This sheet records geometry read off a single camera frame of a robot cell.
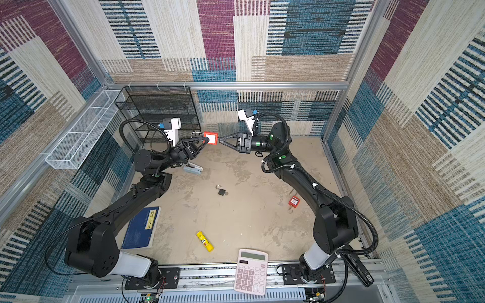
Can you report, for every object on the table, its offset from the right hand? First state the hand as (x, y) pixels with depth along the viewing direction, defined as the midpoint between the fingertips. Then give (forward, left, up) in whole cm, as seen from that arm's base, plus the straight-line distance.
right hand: (220, 144), depth 63 cm
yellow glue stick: (-20, +10, -39) cm, 45 cm away
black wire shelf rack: (+47, +46, -19) cm, 69 cm away
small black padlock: (+5, +4, -40) cm, 41 cm away
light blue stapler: (+18, +18, -39) cm, 47 cm away
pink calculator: (-31, -9, -39) cm, 50 cm away
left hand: (0, +3, +2) cm, 4 cm away
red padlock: (-2, -31, -39) cm, 50 cm away
